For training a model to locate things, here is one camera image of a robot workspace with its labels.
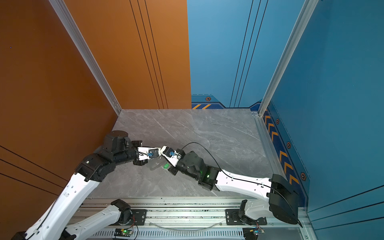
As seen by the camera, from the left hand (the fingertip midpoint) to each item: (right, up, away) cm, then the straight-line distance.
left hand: (153, 142), depth 68 cm
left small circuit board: (-15, -43, +3) cm, 46 cm away
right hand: (+4, -5, -1) cm, 7 cm away
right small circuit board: (+47, -44, +2) cm, 64 cm away
